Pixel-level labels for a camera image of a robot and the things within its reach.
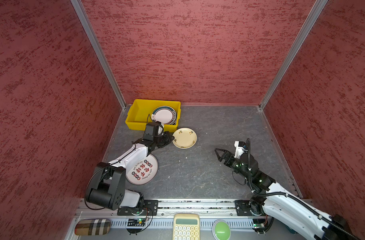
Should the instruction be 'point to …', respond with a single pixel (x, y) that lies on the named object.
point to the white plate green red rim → (165, 114)
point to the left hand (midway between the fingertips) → (174, 140)
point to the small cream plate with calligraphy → (184, 138)
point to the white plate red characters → (145, 172)
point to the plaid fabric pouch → (90, 227)
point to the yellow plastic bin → (139, 112)
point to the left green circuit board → (136, 222)
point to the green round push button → (221, 230)
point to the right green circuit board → (259, 223)
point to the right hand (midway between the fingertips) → (217, 155)
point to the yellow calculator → (186, 226)
